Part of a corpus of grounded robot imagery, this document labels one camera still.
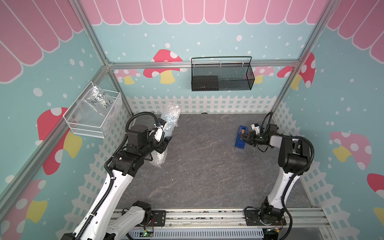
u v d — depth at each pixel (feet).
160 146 2.04
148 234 2.36
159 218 2.44
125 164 1.50
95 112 2.38
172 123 2.05
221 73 3.10
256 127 3.17
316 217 2.49
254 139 2.96
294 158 1.82
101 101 2.45
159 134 1.90
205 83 3.08
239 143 3.27
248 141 3.03
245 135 3.24
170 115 2.05
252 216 2.44
